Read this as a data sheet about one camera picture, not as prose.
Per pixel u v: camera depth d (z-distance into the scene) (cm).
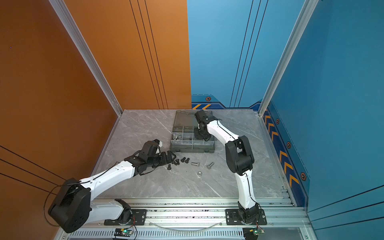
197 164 90
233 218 72
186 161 92
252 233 70
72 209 41
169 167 90
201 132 83
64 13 71
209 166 89
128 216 68
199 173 87
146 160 66
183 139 99
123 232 71
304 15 72
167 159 77
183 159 94
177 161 92
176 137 102
